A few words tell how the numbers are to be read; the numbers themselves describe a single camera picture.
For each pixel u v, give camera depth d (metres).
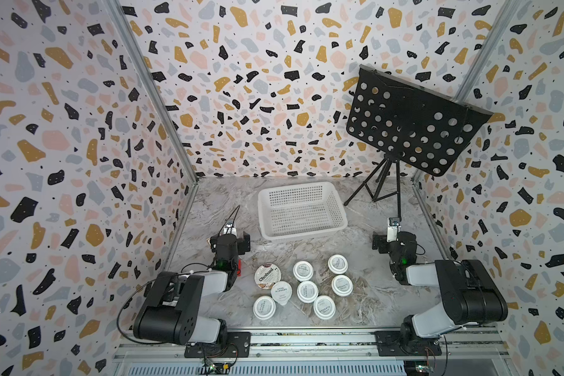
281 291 0.80
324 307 0.76
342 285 0.80
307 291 0.79
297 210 1.09
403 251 0.73
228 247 0.69
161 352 0.73
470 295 0.45
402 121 0.76
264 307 0.76
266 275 0.84
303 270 0.84
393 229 0.84
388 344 0.73
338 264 0.86
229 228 0.78
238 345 0.73
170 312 0.43
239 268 0.91
